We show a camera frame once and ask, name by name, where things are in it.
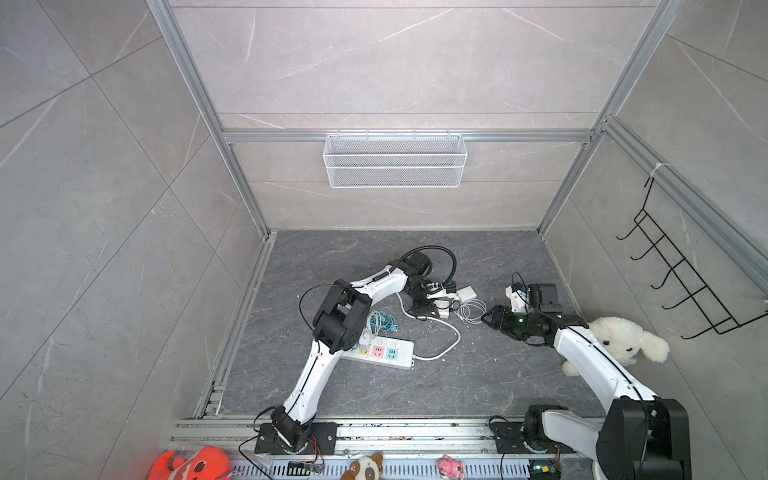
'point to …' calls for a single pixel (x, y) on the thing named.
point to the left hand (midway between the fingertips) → (436, 299)
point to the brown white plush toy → (365, 468)
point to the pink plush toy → (450, 468)
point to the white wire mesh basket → (390, 161)
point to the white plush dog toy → (626, 341)
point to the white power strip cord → (435, 319)
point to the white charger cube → (365, 340)
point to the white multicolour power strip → (387, 351)
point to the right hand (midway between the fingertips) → (489, 317)
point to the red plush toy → (207, 463)
